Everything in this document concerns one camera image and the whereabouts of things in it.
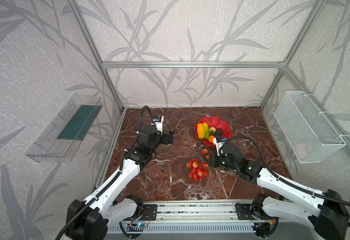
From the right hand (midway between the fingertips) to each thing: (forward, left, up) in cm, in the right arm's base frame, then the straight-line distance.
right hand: (204, 151), depth 78 cm
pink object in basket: (-2, -48, +4) cm, 48 cm away
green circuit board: (-31, +33, -18) cm, 49 cm away
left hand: (+12, +19, +9) cm, 24 cm away
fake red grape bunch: (-6, +3, -10) cm, 12 cm away
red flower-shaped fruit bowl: (+32, -10, -15) cm, 36 cm away
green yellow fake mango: (+23, -5, -13) cm, 27 cm away
